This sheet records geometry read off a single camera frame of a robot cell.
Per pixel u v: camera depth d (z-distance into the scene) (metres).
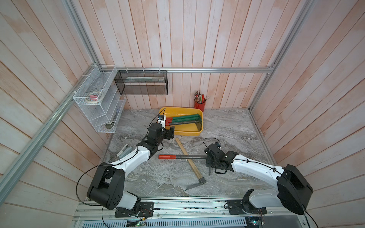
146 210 0.73
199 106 1.14
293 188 0.42
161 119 0.74
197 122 1.07
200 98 1.14
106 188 0.43
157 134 0.66
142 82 1.04
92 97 0.73
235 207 0.71
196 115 1.11
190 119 1.10
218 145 0.79
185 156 0.88
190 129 1.06
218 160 0.63
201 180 0.81
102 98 0.74
